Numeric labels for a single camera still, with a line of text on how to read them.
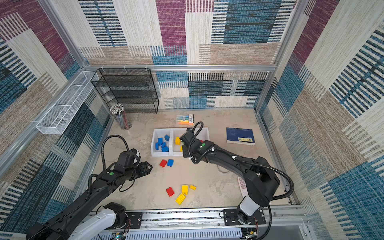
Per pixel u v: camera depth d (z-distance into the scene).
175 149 0.96
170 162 0.92
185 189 0.82
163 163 0.92
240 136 1.03
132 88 1.08
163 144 0.99
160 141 1.01
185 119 1.12
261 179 0.44
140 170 0.73
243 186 0.83
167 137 1.02
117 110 0.97
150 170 0.79
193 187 0.82
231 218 0.73
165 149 0.96
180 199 0.78
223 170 0.88
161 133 1.05
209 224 0.73
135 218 0.74
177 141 0.99
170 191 0.82
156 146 0.99
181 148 0.96
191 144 0.63
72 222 0.43
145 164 0.75
